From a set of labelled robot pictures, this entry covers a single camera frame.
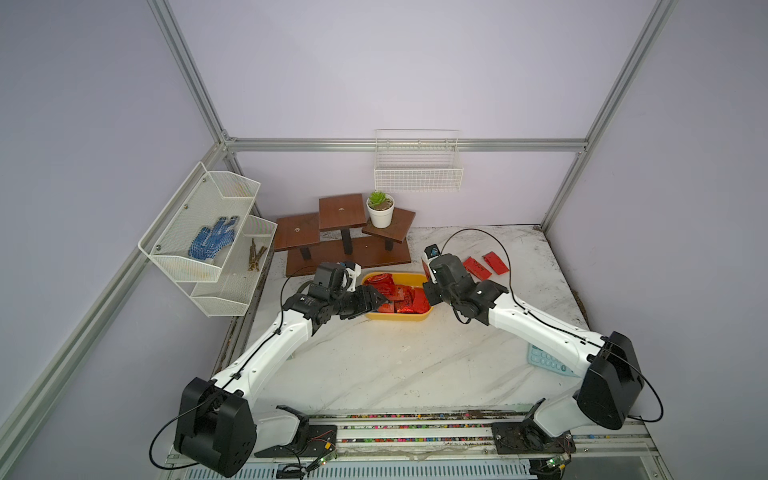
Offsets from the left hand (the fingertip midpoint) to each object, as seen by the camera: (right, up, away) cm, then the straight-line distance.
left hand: (377, 305), depth 80 cm
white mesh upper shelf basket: (-48, +19, -3) cm, 52 cm away
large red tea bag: (+35, +9, +28) cm, 46 cm away
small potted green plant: (0, +30, +15) cm, 33 cm away
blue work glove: (-44, +17, -4) cm, 47 cm away
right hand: (+16, +6, +4) cm, 18 cm away
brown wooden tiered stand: (-15, +22, +23) cm, 35 cm away
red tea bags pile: (+8, -1, +15) cm, 17 cm away
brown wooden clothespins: (-41, +13, +15) cm, 45 cm away
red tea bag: (+44, +11, +31) cm, 54 cm away
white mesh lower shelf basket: (-43, +2, +6) cm, 44 cm away
